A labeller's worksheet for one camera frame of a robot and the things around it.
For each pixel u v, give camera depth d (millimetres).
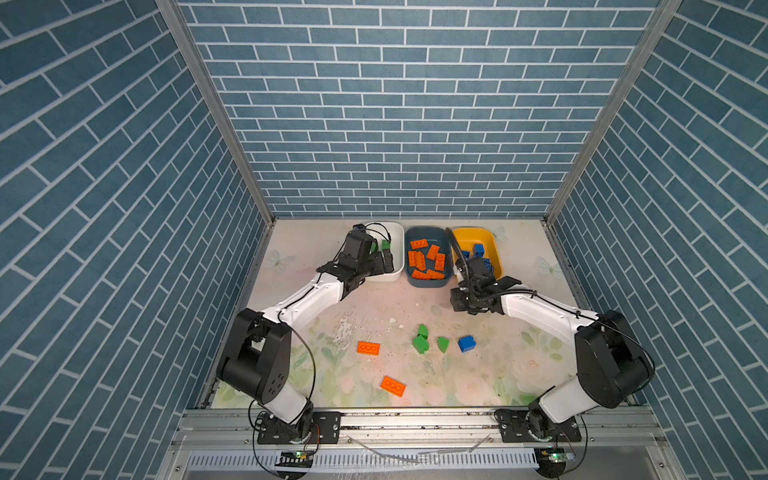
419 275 1019
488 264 1039
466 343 869
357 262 680
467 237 1127
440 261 1058
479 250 1085
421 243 1118
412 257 1079
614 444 747
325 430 740
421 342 883
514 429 737
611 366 444
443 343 896
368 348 867
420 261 1042
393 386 805
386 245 1079
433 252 1090
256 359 443
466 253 1058
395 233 1125
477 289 707
